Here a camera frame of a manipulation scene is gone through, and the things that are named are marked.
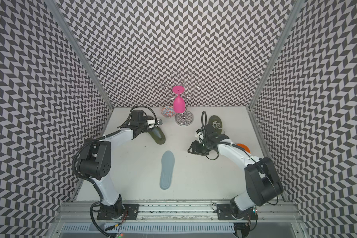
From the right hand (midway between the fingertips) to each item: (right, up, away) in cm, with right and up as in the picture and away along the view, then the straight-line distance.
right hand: (191, 153), depth 84 cm
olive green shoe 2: (+18, +18, +18) cm, 31 cm away
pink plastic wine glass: (-7, +30, +7) cm, 32 cm away
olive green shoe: (-22, +9, +15) cm, 29 cm away
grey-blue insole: (-14, -7, +5) cm, 17 cm away
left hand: (-28, +20, +15) cm, 38 cm away
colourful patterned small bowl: (-17, +26, +31) cm, 44 cm away
